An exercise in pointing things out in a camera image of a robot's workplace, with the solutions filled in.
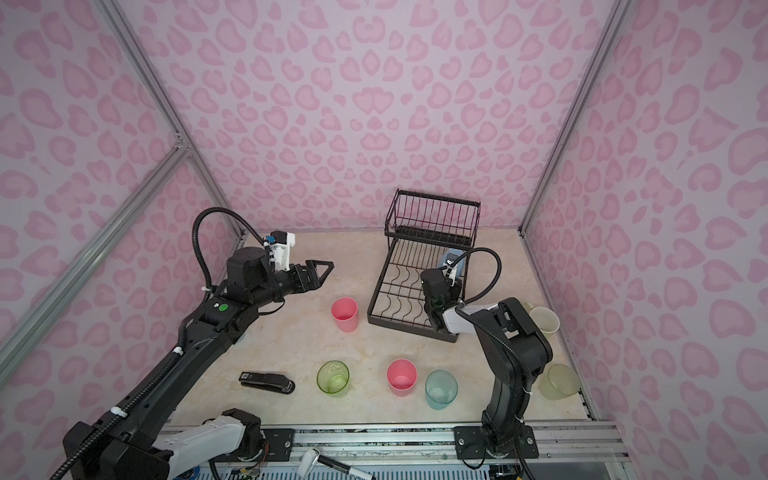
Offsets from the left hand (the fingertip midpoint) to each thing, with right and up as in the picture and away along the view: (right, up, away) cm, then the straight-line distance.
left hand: (325, 265), depth 73 cm
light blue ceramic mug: (+33, +3, +11) cm, 35 cm away
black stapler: (-15, -32, +7) cm, 36 cm away
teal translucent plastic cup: (+30, -33, +7) cm, 45 cm away
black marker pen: (-2, -44, -4) cm, 44 cm away
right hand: (+35, -2, +24) cm, 42 cm away
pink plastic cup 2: (+19, -31, +10) cm, 38 cm away
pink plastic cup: (+2, -15, +20) cm, 25 cm away
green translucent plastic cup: (0, -32, +11) cm, 33 cm away
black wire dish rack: (+31, +11, +40) cm, 52 cm away
